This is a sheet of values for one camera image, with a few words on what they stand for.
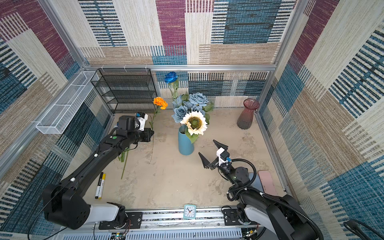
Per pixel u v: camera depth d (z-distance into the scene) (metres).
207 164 0.66
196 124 0.60
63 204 0.40
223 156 0.61
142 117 0.73
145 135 0.72
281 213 0.43
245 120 1.03
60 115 0.73
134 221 0.73
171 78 0.75
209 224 0.73
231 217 0.73
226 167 0.67
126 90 1.09
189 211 0.74
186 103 0.76
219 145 0.70
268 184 0.82
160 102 0.76
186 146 0.90
